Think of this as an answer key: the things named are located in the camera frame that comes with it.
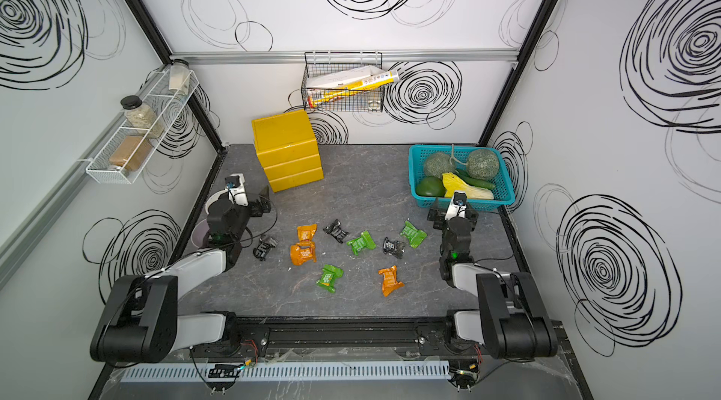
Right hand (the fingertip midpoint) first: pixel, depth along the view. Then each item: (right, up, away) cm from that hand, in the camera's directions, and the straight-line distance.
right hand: (455, 202), depth 86 cm
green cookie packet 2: (-11, -13, +7) cm, 18 cm away
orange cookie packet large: (-49, -16, +3) cm, 51 cm away
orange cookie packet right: (-21, -24, -3) cm, 32 cm away
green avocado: (-5, +4, +11) cm, 13 cm away
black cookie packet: (-61, -14, +5) cm, 63 cm away
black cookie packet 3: (-19, -15, +3) cm, 24 cm away
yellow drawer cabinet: (-54, +17, +5) cm, 57 cm away
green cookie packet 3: (-39, -22, -4) cm, 45 cm away
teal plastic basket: (+20, +2, +10) cm, 22 cm away
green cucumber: (+11, +6, +12) cm, 17 cm away
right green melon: (+13, +12, +11) cm, 21 cm away
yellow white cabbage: (+3, +5, +10) cm, 12 cm away
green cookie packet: (-28, -14, +5) cm, 32 cm away
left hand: (-64, +5, 0) cm, 64 cm away
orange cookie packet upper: (-48, -11, +7) cm, 50 cm away
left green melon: (-2, +12, +13) cm, 18 cm away
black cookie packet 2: (-38, -11, +7) cm, 40 cm away
